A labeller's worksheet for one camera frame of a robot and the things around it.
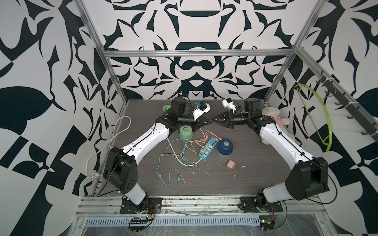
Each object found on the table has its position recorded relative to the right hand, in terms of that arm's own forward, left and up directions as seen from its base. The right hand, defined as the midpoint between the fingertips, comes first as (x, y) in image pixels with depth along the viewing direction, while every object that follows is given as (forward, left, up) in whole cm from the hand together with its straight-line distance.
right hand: (213, 119), depth 72 cm
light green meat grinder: (+5, +14, -18) cm, 23 cm away
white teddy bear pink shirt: (+13, -48, -21) cm, 54 cm away
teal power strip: (-4, +2, -24) cm, 25 cm away
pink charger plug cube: (-12, -12, -28) cm, 33 cm away
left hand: (+2, +1, -1) cm, 3 cm away
